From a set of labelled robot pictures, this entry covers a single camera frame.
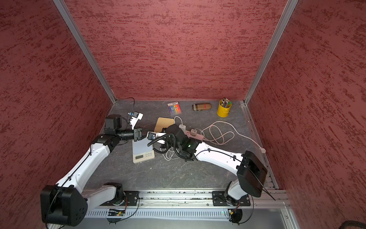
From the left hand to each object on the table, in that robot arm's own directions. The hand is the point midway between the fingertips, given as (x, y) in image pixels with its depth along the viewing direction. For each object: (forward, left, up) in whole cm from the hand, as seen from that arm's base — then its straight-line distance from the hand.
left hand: (152, 135), depth 73 cm
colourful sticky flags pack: (+38, -8, -21) cm, 44 cm away
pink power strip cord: (+16, -43, -22) cm, 51 cm away
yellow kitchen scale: (+23, 0, -21) cm, 31 cm away
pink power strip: (+10, -26, -19) cm, 34 cm away
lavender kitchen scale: (0, +11, -21) cm, 23 cm away
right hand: (+2, -3, -2) cm, 4 cm away
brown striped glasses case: (+40, -30, -20) cm, 54 cm away
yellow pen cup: (+31, -45, -11) cm, 56 cm away
